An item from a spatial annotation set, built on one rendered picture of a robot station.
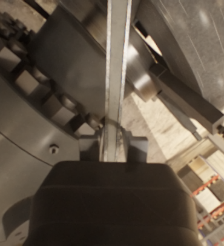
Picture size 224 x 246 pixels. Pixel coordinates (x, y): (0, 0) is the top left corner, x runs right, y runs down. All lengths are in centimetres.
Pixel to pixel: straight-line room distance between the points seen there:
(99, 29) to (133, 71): 11
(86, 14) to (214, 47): 25
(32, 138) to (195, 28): 33
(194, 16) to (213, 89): 14
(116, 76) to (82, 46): 30
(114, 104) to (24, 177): 33
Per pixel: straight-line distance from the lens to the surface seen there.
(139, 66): 42
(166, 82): 40
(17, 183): 47
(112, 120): 16
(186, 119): 64
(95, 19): 41
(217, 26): 30
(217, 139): 791
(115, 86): 16
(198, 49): 30
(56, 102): 37
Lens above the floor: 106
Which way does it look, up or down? 29 degrees down
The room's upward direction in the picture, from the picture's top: 143 degrees clockwise
